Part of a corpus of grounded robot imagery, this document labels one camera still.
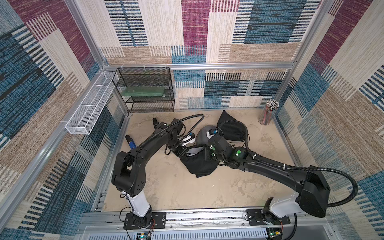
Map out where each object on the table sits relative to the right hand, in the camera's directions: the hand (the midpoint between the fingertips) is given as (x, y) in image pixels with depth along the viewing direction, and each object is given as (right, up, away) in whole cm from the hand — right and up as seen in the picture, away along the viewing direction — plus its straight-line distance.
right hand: (206, 151), depth 81 cm
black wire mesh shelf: (-38, +46, +21) cm, 63 cm away
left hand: (-12, -3, +5) cm, 13 cm away
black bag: (-4, -7, +1) cm, 8 cm away
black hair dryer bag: (+18, +12, +21) cm, 31 cm away
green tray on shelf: (-38, +35, +14) cm, 53 cm away
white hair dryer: (-7, -2, +6) cm, 9 cm away
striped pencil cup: (+43, +21, +23) cm, 53 cm away
